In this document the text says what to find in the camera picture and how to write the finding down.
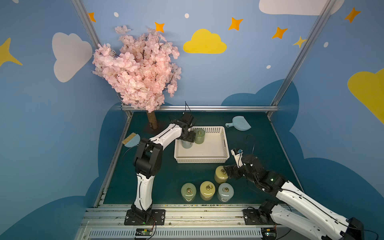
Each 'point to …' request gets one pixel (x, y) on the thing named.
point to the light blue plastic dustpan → (239, 123)
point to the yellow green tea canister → (221, 175)
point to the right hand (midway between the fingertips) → (233, 161)
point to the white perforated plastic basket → (214, 149)
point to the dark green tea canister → (188, 191)
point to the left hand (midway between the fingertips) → (188, 135)
